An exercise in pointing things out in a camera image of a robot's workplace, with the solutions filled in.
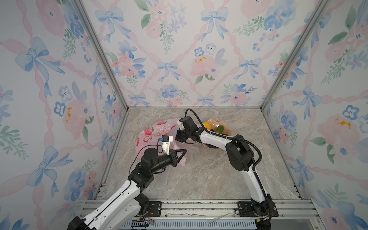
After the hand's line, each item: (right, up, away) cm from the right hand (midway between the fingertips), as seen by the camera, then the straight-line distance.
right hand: (169, 135), depth 93 cm
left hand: (+11, -6, -22) cm, 26 cm away
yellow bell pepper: (+25, +7, +4) cm, 26 cm away
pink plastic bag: (-9, 0, -11) cm, 15 cm away
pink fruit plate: (+31, +7, +13) cm, 35 cm away
